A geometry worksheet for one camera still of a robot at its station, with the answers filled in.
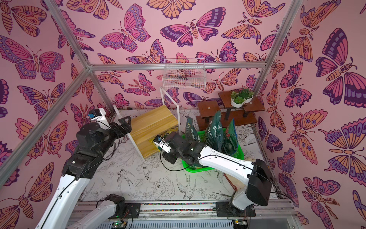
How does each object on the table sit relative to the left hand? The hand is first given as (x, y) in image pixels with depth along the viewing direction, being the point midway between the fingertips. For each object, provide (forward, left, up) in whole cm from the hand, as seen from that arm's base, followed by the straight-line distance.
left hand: (124, 118), depth 65 cm
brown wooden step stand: (+33, -74, -35) cm, 88 cm away
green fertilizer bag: (-4, -42, -11) cm, 44 cm away
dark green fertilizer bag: (-3, -31, -9) cm, 32 cm away
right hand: (-8, -16, -19) cm, 26 cm away
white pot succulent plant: (+24, -61, -10) cm, 66 cm away
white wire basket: (+43, -27, -3) cm, 50 cm away
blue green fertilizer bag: (-1, -53, -21) cm, 57 cm away
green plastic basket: (-9, -35, -34) cm, 50 cm away
